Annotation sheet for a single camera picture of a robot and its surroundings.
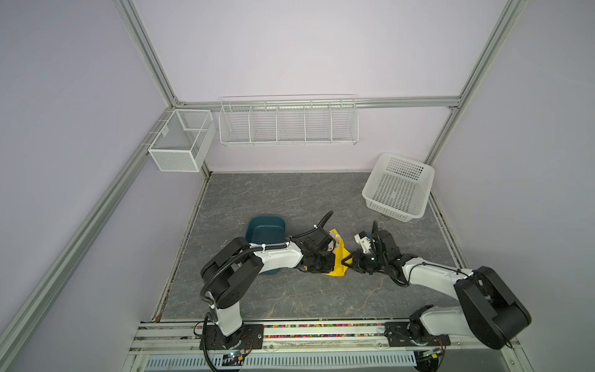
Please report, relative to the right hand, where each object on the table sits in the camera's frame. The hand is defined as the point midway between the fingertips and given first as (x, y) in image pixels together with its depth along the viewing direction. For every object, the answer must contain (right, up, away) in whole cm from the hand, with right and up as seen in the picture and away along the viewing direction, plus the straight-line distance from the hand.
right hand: (343, 264), depth 86 cm
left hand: (-3, -3, 0) cm, 4 cm away
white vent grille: (-21, -25, -15) cm, 36 cm away
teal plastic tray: (-31, +11, +13) cm, 35 cm away
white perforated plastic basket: (+27, +29, +14) cm, 42 cm away
